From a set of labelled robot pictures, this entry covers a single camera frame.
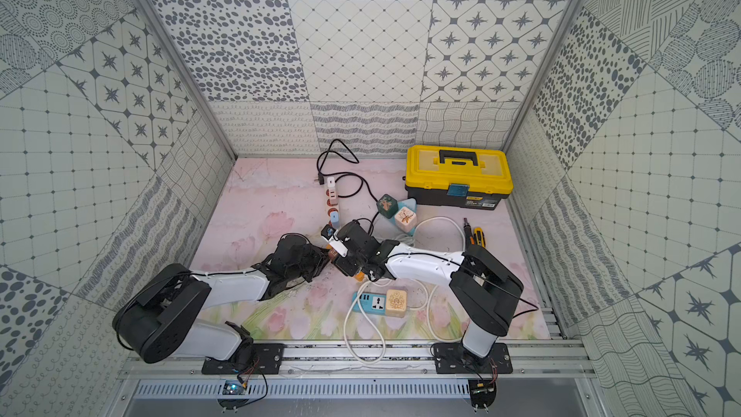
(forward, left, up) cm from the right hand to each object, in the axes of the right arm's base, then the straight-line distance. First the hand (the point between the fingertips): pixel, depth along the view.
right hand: (345, 252), depth 86 cm
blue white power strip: (-14, -9, -5) cm, 17 cm away
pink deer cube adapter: (+10, -19, +3) cm, 22 cm away
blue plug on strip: (+11, +5, 0) cm, 12 cm away
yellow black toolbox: (+23, -40, +9) cm, 47 cm away
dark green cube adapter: (+16, -13, +1) cm, 21 cm away
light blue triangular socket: (+20, -21, -2) cm, 29 cm away
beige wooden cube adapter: (-15, -15, 0) cm, 21 cm away
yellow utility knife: (+9, -44, -6) cm, 45 cm away
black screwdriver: (+11, -41, -7) cm, 43 cm away
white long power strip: (+23, +7, +1) cm, 24 cm away
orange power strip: (-5, -4, -6) cm, 9 cm away
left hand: (+2, +4, -3) cm, 5 cm away
